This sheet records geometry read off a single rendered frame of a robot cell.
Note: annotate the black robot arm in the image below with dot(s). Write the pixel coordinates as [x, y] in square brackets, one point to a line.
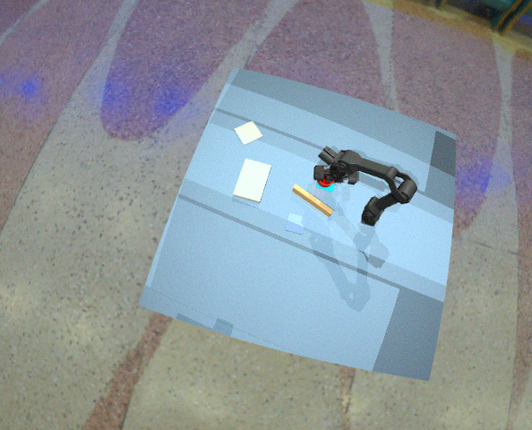
[348, 161]

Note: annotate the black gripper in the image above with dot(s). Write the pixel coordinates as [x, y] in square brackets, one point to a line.
[319, 172]

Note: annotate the tan wooden bar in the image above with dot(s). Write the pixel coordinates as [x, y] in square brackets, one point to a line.
[315, 202]

